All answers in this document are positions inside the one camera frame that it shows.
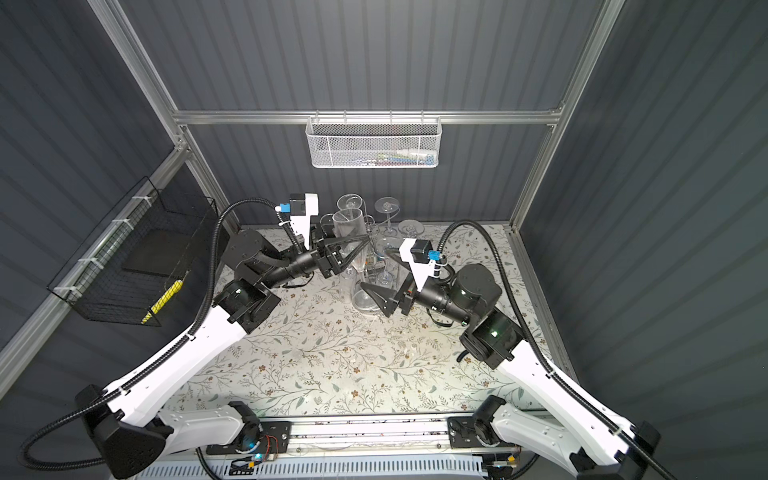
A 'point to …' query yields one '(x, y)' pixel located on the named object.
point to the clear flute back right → (388, 205)
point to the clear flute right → (411, 228)
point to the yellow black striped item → (163, 300)
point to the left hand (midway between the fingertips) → (367, 232)
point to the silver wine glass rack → (360, 300)
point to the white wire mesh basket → (374, 142)
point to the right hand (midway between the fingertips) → (378, 271)
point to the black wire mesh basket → (134, 267)
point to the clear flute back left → (351, 201)
